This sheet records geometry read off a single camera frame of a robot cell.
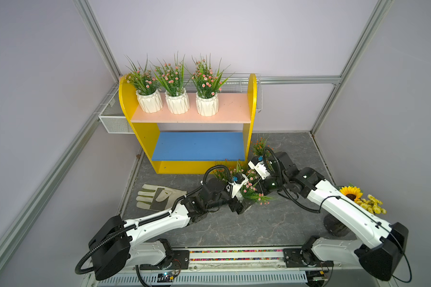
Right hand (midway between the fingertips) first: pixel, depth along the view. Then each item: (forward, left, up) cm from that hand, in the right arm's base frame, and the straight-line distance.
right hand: (249, 187), depth 73 cm
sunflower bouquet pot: (-9, -44, +3) cm, 45 cm away
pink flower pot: (-6, +1, +8) cm, 10 cm away
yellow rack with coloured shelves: (+30, +27, -6) cm, 41 cm away
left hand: (-3, 0, -1) cm, 3 cm away
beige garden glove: (+4, +44, -20) cm, 48 cm away
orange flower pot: (+26, -8, -6) cm, 28 cm away
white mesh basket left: (+28, +60, +15) cm, 67 cm away
